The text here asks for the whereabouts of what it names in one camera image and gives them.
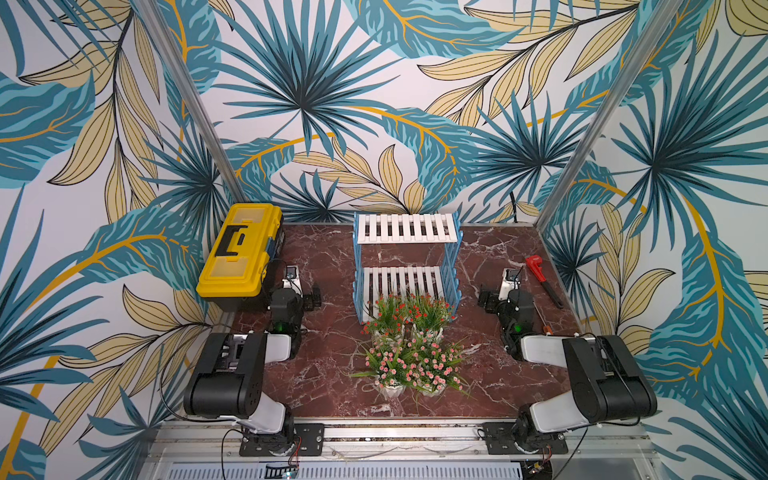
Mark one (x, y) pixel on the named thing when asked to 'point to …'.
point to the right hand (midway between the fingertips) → (501, 286)
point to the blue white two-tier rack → (405, 254)
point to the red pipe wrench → (535, 261)
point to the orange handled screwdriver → (547, 330)
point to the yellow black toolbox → (245, 253)
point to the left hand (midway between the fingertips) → (299, 284)
